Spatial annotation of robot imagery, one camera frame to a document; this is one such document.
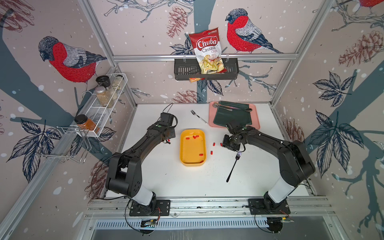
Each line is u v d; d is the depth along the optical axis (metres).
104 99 0.72
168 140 0.99
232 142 0.78
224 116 1.12
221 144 0.91
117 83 0.84
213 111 1.19
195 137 1.01
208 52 0.83
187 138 1.00
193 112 1.16
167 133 0.66
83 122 0.59
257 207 0.73
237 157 0.92
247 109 1.16
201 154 0.93
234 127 0.73
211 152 0.94
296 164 0.46
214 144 0.98
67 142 0.59
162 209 0.73
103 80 0.74
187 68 0.95
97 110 0.76
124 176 0.44
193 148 0.95
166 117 0.72
